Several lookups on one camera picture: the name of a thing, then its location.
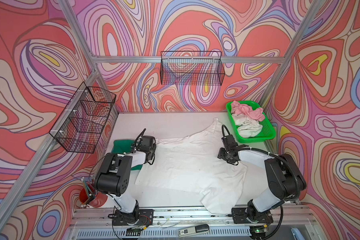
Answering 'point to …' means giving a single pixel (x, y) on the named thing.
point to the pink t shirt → (257, 114)
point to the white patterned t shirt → (247, 127)
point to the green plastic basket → (267, 132)
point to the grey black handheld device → (193, 230)
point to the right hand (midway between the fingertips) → (225, 158)
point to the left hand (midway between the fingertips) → (156, 144)
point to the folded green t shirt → (121, 146)
